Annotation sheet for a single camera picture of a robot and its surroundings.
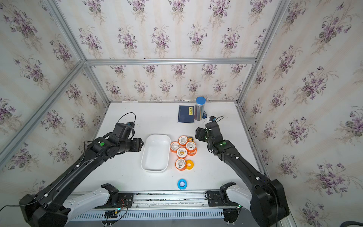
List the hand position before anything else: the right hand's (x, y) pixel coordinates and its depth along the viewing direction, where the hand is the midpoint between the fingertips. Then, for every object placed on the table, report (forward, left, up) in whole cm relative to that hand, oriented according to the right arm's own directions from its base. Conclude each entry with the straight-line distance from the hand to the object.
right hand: (204, 130), depth 84 cm
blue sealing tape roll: (-27, +13, -15) cm, 33 cm away
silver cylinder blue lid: (+19, +2, +1) cm, 19 cm away
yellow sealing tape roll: (-15, +8, -15) cm, 23 cm away
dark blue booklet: (+25, +11, -14) cm, 31 cm away
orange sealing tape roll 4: (-9, +14, -12) cm, 20 cm away
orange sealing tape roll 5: (-16, +14, -13) cm, 25 cm away
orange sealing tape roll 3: (-6, +8, -11) cm, 14 cm away
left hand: (-11, +36, +2) cm, 37 cm away
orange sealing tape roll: (-3, +19, -14) cm, 24 cm away
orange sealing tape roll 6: (-9, +7, -13) cm, 17 cm away
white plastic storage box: (-7, +32, -17) cm, 37 cm away
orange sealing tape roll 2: (0, +14, -13) cm, 19 cm away
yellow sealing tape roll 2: (+2, +8, -14) cm, 16 cm away
